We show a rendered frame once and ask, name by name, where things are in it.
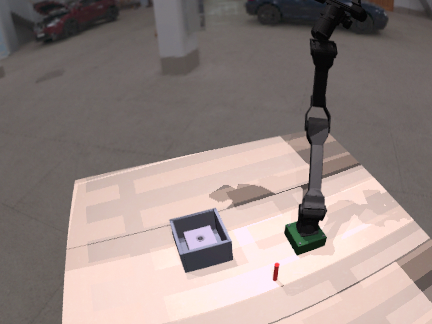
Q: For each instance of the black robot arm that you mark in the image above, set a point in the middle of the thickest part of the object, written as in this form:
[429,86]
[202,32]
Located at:
[323,51]

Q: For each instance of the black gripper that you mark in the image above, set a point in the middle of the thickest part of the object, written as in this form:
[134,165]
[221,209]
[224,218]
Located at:
[333,11]

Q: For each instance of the dark red peg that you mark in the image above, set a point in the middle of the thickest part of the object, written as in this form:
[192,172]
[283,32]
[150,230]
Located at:
[275,275]

